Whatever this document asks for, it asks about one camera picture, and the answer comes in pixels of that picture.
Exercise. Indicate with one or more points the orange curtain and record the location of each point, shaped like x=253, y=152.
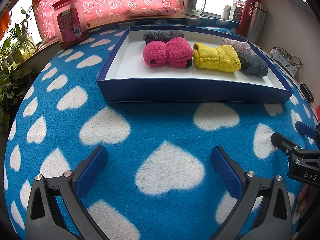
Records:
x=2, y=26

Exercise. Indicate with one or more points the glass mug with black lid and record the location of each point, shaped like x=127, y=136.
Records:
x=193, y=3

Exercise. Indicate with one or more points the grey fluffy sock roll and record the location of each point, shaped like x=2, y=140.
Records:
x=160, y=35
x=255, y=65

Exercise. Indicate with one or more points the blue cardboard box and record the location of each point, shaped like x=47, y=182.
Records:
x=175, y=92

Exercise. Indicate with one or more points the small white bottle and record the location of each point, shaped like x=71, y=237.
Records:
x=226, y=12

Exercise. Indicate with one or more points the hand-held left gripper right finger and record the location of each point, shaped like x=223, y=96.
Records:
x=225, y=170

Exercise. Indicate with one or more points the lilac fluffy sock roll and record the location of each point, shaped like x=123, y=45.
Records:
x=240, y=45

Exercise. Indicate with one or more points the person's right hand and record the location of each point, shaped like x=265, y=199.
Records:
x=303, y=200

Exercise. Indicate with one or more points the black glasses case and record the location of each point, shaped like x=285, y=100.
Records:
x=307, y=92

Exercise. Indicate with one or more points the pink fluffy sock roll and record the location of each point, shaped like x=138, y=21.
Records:
x=172, y=51

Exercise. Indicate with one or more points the leafy green houseplant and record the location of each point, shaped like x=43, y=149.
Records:
x=10, y=90

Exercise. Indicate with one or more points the red board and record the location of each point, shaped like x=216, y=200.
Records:
x=246, y=17

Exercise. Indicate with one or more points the pink wipes packet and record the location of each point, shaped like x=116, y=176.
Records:
x=150, y=12

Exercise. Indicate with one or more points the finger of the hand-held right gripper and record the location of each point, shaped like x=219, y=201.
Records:
x=306, y=128
x=281, y=141

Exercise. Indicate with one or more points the bamboo plant in glass vase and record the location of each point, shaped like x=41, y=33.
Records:
x=18, y=33

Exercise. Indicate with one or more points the green and white carton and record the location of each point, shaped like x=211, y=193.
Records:
x=291, y=71

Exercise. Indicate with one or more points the eyeglasses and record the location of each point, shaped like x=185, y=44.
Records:
x=296, y=60

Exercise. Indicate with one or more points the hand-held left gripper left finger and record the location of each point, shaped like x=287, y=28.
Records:
x=91, y=172

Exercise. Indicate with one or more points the stainless steel thermos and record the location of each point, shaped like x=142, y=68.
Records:
x=257, y=25

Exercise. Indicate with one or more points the yellow fluffy sock roll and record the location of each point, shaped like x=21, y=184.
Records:
x=217, y=58

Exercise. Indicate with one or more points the blue heart-print blanket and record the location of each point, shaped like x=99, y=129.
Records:
x=155, y=120

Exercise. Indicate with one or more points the red-lidded plastic jar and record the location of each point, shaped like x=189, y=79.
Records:
x=70, y=22

